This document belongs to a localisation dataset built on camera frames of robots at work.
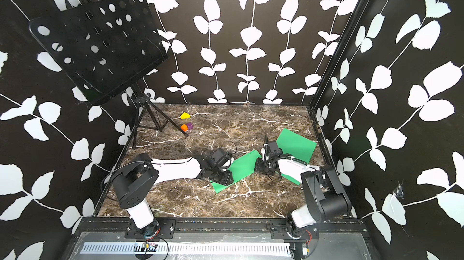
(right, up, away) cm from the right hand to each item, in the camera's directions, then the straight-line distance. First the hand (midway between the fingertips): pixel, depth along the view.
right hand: (255, 165), depth 92 cm
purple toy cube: (-38, +20, +15) cm, 46 cm away
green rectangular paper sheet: (-7, -2, +3) cm, 8 cm away
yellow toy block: (-43, +27, +21) cm, 55 cm away
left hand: (-12, -5, -5) cm, 14 cm away
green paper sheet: (+25, +9, +9) cm, 28 cm away
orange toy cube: (-41, +19, +14) cm, 48 cm away
